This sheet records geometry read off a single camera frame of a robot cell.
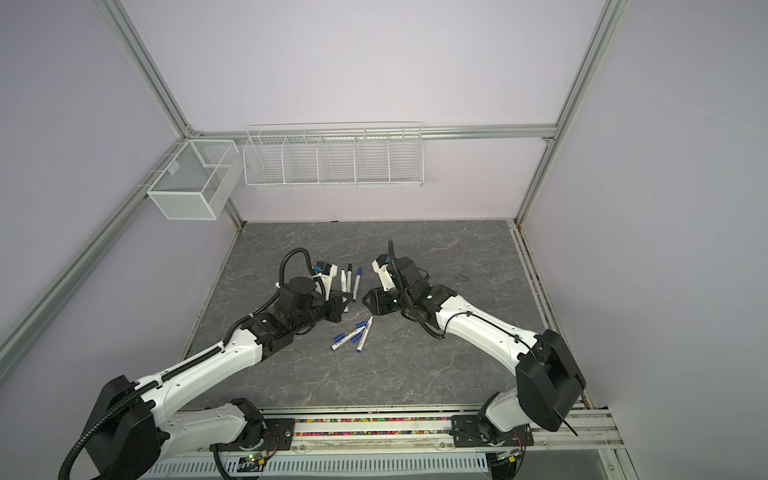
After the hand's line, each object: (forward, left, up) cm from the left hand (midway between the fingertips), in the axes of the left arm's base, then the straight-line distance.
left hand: (350, 298), depth 80 cm
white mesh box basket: (+41, +51, +9) cm, 66 cm away
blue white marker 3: (-4, -2, -16) cm, 17 cm away
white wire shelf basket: (+55, +7, +7) cm, 56 cm away
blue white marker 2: (-5, +4, -16) cm, 17 cm away
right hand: (0, -5, -1) cm, 5 cm away
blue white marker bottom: (+2, +1, +5) cm, 6 cm away
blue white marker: (+20, 0, -17) cm, 26 cm away
